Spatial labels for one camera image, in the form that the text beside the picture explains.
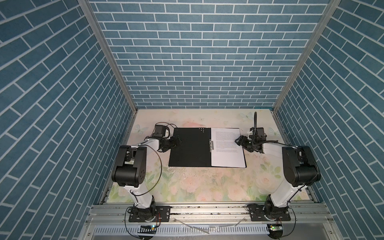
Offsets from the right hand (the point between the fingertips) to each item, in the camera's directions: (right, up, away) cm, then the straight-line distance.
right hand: (237, 141), depth 99 cm
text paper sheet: (-8, -7, -2) cm, 11 cm away
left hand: (-40, -1, -2) cm, 40 cm away
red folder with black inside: (-29, -6, -2) cm, 30 cm away
